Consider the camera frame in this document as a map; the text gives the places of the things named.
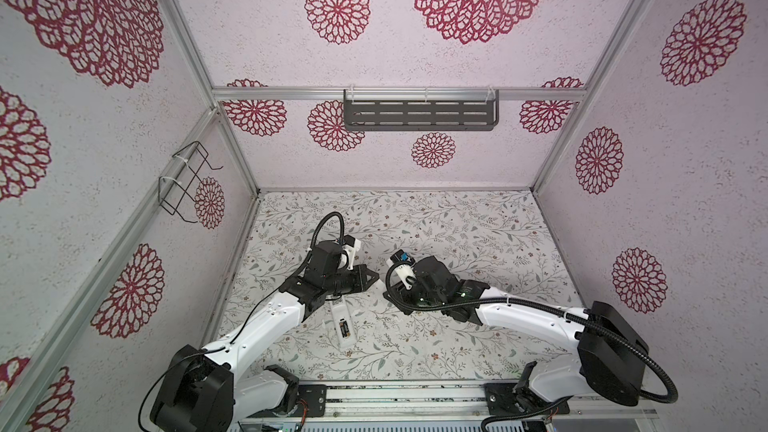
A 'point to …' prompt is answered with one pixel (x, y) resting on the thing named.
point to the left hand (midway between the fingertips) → (378, 281)
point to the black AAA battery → (344, 329)
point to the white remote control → (341, 310)
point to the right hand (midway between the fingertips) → (386, 287)
